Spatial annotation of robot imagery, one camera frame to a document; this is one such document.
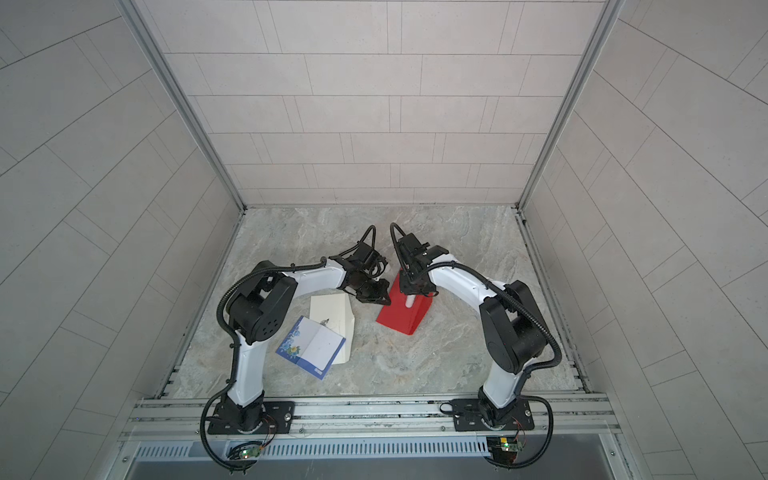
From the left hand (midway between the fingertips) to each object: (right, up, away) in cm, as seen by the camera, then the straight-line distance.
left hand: (397, 295), depth 93 cm
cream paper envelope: (-19, -4, -4) cm, 19 cm away
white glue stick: (+4, 0, -5) cm, 6 cm away
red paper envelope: (+1, -6, -3) cm, 7 cm away
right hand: (+3, +3, -3) cm, 6 cm away
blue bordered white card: (-24, -12, -12) cm, 29 cm away
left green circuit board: (-33, -27, -29) cm, 51 cm away
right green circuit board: (+25, -30, -25) cm, 46 cm away
